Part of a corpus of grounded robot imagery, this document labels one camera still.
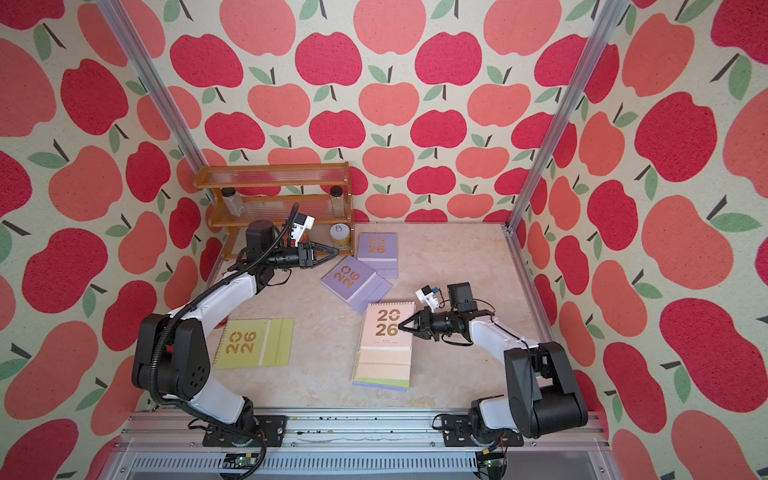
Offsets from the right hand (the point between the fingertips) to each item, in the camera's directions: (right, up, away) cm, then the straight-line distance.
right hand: (403, 334), depth 82 cm
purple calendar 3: (-15, +12, +19) cm, 27 cm away
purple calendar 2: (-7, +23, +29) cm, 38 cm away
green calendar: (-5, -12, -3) cm, 13 cm away
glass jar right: (-21, +40, +17) cm, 48 cm away
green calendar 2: (-44, -4, +6) cm, 45 cm away
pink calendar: (-5, -3, -2) cm, 6 cm away
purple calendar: (-6, -14, -2) cm, 15 cm away
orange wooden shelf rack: (-52, +46, +32) cm, 77 cm away
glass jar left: (-56, +40, +16) cm, 71 cm away
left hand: (-18, +21, -4) cm, 28 cm away
